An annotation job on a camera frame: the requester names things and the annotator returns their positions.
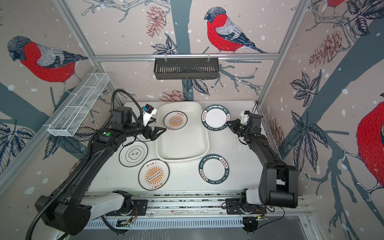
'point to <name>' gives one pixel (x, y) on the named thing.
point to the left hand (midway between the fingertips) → (158, 123)
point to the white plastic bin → (190, 143)
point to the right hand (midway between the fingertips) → (225, 123)
